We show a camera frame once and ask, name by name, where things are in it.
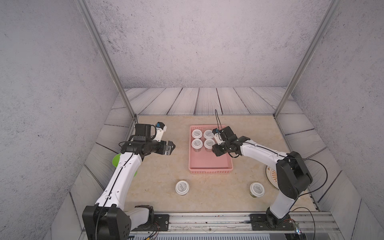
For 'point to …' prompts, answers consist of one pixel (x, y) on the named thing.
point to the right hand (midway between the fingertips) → (216, 148)
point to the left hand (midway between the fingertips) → (168, 143)
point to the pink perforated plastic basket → (203, 162)
